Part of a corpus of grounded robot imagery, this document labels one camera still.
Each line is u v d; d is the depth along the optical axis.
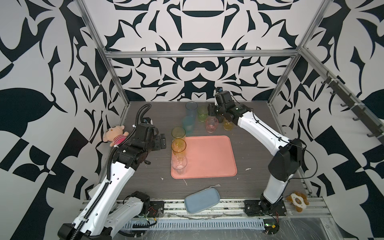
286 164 0.47
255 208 0.74
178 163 0.90
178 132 0.89
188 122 1.04
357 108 0.60
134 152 0.48
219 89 0.74
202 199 0.75
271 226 0.71
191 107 1.00
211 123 1.04
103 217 0.38
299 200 0.74
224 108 0.63
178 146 0.90
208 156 0.98
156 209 0.74
